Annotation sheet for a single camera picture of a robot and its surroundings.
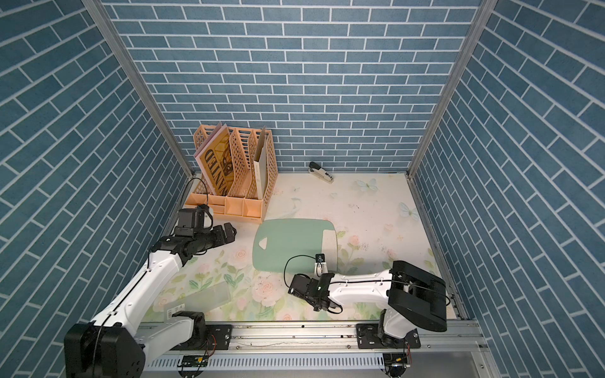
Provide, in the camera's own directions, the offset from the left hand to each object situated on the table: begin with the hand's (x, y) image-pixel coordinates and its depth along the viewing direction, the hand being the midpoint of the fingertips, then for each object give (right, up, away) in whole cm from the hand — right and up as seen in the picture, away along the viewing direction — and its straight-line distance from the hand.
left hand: (231, 233), depth 83 cm
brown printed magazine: (-11, +29, +11) cm, 33 cm away
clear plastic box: (-9, -24, -1) cm, 26 cm away
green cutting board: (+21, -7, +14) cm, 26 cm away
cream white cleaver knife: (+36, -9, +10) cm, 38 cm away
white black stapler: (+31, +26, +34) cm, 53 cm away
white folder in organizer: (+10, +24, +1) cm, 26 cm away
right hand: (+31, -21, +1) cm, 38 cm away
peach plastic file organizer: (-6, +25, +22) cm, 34 cm away
